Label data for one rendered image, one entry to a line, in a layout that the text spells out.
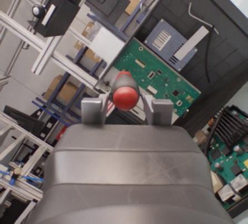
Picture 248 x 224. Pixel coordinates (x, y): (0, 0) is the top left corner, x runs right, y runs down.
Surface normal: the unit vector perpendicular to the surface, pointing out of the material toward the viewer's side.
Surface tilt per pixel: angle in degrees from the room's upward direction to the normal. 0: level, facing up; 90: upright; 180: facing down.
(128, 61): 90
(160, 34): 90
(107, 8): 97
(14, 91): 90
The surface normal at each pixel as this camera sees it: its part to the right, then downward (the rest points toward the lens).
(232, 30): -0.24, 0.58
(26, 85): -0.04, 0.36
